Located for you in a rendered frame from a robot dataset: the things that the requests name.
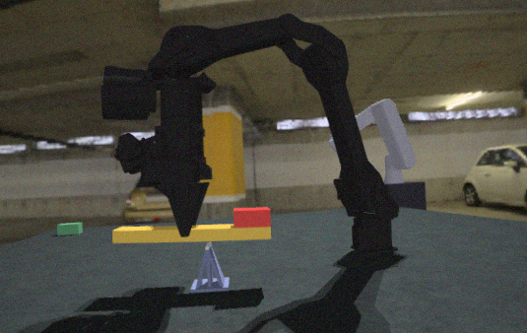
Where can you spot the green rectangular block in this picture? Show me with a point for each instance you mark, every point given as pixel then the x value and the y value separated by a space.
pixel 71 228

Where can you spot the yellow bar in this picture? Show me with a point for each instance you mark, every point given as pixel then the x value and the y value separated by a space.
pixel 248 223

